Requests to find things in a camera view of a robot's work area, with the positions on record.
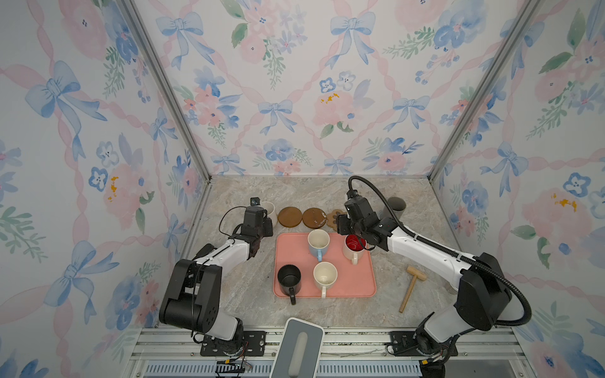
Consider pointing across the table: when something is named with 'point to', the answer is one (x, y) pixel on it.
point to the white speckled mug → (270, 211)
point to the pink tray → (353, 280)
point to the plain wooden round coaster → (289, 216)
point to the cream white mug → (325, 276)
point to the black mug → (289, 276)
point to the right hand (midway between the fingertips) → (344, 218)
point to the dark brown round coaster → (313, 217)
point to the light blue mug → (318, 241)
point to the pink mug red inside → (354, 246)
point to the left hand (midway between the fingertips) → (266, 219)
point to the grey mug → (398, 205)
